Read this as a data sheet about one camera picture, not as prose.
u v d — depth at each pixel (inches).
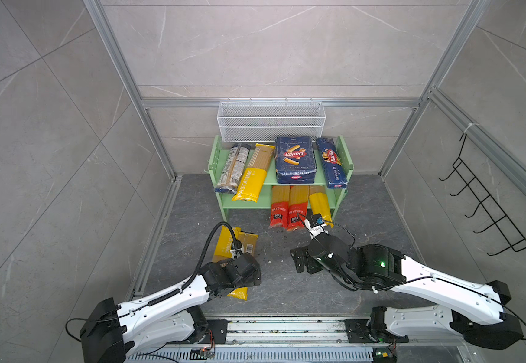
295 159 31.5
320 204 34.6
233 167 32.1
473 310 15.3
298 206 34.8
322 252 17.3
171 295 18.5
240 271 23.4
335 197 37.1
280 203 35.3
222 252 35.8
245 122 39.7
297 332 29.5
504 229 24.6
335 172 30.7
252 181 30.8
